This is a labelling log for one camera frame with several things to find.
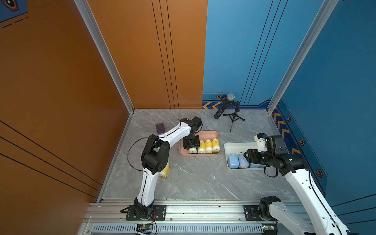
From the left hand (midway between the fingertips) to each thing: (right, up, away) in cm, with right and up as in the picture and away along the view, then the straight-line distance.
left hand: (196, 145), depth 94 cm
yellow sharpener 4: (+8, 0, -5) cm, 9 cm away
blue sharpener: (+22, -8, -10) cm, 25 cm away
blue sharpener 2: (+34, -10, -10) cm, 37 cm away
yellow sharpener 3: (+3, -1, -6) cm, 7 cm away
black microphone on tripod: (+21, +30, -2) cm, 37 cm away
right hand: (+27, -2, -18) cm, 33 cm away
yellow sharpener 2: (-2, -2, -6) cm, 6 cm away
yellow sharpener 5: (+12, +2, -3) cm, 13 cm away
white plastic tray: (+28, -3, +7) cm, 29 cm away
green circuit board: (-26, -38, -22) cm, 51 cm away
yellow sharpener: (-17, -12, -13) cm, 25 cm away
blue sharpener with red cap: (+26, -7, -14) cm, 30 cm away
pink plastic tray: (+6, +6, +9) cm, 12 cm away
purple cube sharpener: (-26, +11, +10) cm, 30 cm away
